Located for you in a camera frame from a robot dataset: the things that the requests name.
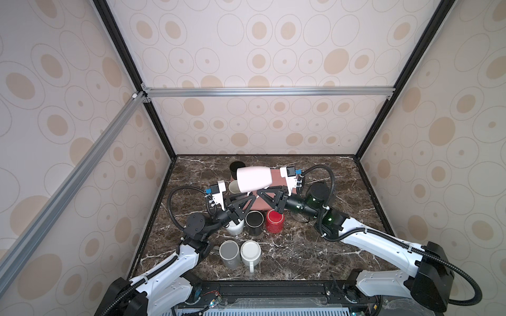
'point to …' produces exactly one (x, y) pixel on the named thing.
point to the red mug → (275, 222)
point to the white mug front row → (250, 253)
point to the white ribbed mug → (234, 229)
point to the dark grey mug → (230, 253)
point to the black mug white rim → (253, 222)
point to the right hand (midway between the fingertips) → (265, 190)
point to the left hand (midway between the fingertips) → (259, 201)
